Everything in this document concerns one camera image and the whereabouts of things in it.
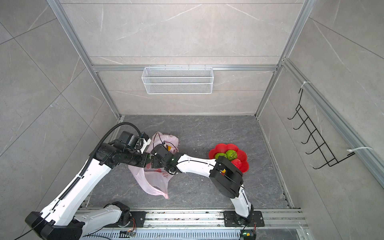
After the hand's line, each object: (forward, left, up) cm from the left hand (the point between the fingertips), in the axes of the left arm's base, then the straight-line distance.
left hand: (150, 157), depth 72 cm
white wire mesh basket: (+54, -12, +8) cm, 56 cm away
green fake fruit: (+8, -45, -15) cm, 48 cm away
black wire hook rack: (-9, -78, +11) cm, 79 cm away
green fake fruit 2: (+9, -38, -15) cm, 41 cm away
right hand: (+5, 0, -12) cm, 13 cm away
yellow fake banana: (+5, -9, 0) cm, 10 cm away
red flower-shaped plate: (+14, -42, -17) cm, 47 cm away
